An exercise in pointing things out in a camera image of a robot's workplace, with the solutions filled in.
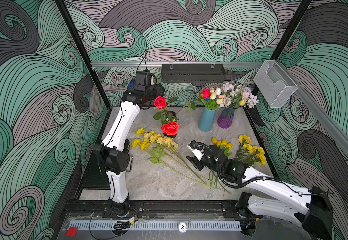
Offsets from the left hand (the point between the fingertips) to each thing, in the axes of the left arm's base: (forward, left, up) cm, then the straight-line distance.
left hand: (161, 87), depth 78 cm
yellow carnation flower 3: (-21, -59, -29) cm, 69 cm away
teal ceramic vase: (-1, -29, -25) cm, 38 cm away
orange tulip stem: (-43, -37, -36) cm, 67 cm away
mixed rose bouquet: (-23, -5, -5) cm, 24 cm away
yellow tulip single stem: (-10, -35, -36) cm, 51 cm away
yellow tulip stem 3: (-19, -42, -36) cm, 58 cm away
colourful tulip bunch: (+1, -29, -7) cm, 29 cm away
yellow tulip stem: (-13, -37, -34) cm, 52 cm away
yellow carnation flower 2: (-17, -55, -33) cm, 66 cm away
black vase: (-3, -7, -17) cm, 19 cm away
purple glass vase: (+1, -42, -24) cm, 48 cm away
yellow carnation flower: (-10, -54, -35) cm, 65 cm away
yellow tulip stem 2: (-13, -41, -35) cm, 55 cm away
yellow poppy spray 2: (-7, +15, -31) cm, 35 cm away
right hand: (-28, -15, -20) cm, 38 cm away
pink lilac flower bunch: (+5, -46, -9) cm, 47 cm away
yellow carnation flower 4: (-26, -61, -34) cm, 74 cm away
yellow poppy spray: (-16, +12, -34) cm, 39 cm away
